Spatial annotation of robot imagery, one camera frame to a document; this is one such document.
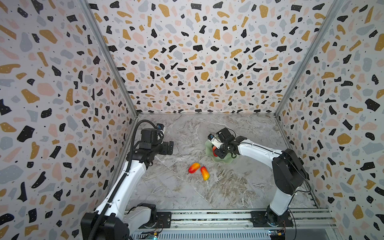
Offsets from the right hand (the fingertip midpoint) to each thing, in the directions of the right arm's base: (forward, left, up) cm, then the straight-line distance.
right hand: (216, 146), depth 92 cm
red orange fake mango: (-11, +14, -6) cm, 19 cm away
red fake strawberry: (-5, +2, +6) cm, 8 cm away
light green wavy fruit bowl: (+1, +4, -4) cm, 6 cm away
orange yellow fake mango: (-14, +7, -6) cm, 17 cm away
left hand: (-5, +29, +13) cm, 32 cm away
